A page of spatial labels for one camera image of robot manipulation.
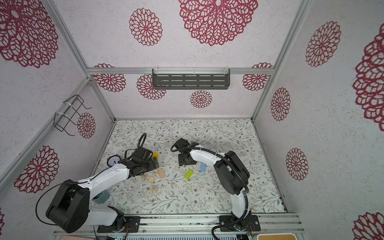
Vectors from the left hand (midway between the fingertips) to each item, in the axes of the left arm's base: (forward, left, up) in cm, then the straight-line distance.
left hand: (151, 167), depth 90 cm
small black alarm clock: (+6, +26, -1) cm, 27 cm away
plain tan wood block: (-2, -6, -4) cm, 7 cm away
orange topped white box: (-35, -62, +2) cm, 71 cm away
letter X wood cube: (-4, +4, -3) cm, 7 cm away
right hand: (+5, -20, 0) cm, 20 cm away
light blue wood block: (+2, -32, -5) cm, 32 cm away
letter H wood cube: (-11, -2, -3) cm, 12 cm away
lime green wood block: (-3, -22, -4) cm, 23 cm away
